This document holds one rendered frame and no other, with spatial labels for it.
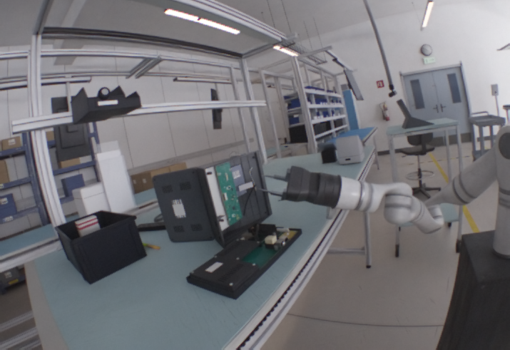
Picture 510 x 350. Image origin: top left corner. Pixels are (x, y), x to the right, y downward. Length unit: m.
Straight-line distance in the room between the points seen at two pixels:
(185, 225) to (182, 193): 0.09
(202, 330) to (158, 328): 0.08
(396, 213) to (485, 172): 0.29
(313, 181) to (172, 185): 0.37
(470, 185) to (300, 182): 0.48
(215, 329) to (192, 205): 0.38
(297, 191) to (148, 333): 0.40
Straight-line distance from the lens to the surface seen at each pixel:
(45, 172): 1.06
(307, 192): 0.53
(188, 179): 0.65
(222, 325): 0.39
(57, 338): 0.53
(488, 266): 0.71
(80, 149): 2.39
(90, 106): 0.86
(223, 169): 0.61
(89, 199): 0.96
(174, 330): 0.41
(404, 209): 0.61
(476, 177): 0.74
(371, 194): 0.57
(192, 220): 0.68
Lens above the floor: 1.26
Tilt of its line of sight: 6 degrees down
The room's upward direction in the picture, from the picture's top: 12 degrees counter-clockwise
